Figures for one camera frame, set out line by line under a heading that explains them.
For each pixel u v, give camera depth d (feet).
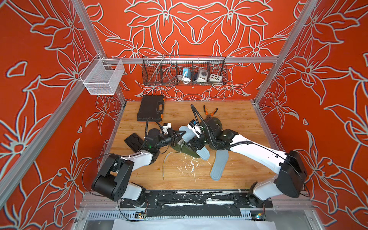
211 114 3.61
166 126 2.66
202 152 2.53
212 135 1.97
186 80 2.80
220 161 2.82
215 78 3.08
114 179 1.42
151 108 3.62
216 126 2.00
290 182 1.33
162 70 3.26
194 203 2.39
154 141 2.23
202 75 2.96
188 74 2.74
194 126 2.33
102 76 3.05
